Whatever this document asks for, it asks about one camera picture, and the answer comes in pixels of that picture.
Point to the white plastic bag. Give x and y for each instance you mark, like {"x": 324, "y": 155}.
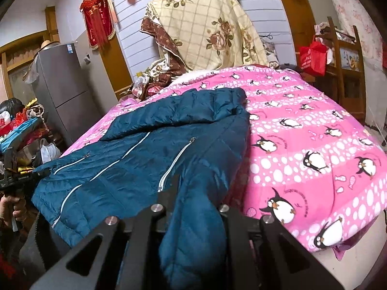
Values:
{"x": 50, "y": 154}

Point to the wooden shelf rack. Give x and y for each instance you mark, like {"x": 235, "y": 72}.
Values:
{"x": 350, "y": 66}

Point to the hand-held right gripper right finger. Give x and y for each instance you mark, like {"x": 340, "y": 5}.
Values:
{"x": 232, "y": 222}

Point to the blue puffer jacket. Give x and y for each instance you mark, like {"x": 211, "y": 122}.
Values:
{"x": 136, "y": 157}

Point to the plastic bottle with yellow cap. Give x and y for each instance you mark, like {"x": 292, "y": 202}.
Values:
{"x": 139, "y": 77}

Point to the person's left hand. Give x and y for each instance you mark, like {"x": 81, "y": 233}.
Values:
{"x": 18, "y": 208}

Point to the pink floral curtain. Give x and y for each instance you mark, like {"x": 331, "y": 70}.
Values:
{"x": 356, "y": 15}

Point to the white pillow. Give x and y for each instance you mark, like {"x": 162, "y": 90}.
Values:
{"x": 196, "y": 76}

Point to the crumpled brown floral bedding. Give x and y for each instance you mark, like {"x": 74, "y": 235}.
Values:
{"x": 157, "y": 81}

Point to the person's dark jacket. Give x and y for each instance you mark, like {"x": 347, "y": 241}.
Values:
{"x": 45, "y": 241}

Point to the pink penguin blanket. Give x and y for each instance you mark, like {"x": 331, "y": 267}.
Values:
{"x": 302, "y": 145}

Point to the straw hat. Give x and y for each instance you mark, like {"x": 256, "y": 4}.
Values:
{"x": 48, "y": 45}

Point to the grey refrigerator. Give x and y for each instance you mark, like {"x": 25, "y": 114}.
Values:
{"x": 66, "y": 90}

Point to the red shopping bag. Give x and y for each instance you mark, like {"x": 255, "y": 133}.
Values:
{"x": 313, "y": 59}

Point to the pile of household clutter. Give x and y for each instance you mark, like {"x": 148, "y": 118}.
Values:
{"x": 21, "y": 130}

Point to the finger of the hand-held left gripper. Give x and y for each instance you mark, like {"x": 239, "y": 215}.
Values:
{"x": 40, "y": 174}

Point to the cream floral checked quilt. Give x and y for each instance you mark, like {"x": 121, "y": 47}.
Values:
{"x": 205, "y": 21}

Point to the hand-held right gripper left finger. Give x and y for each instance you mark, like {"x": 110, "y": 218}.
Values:
{"x": 167, "y": 198}

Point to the red tasselled wall banner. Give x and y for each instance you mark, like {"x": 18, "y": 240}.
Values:
{"x": 98, "y": 21}

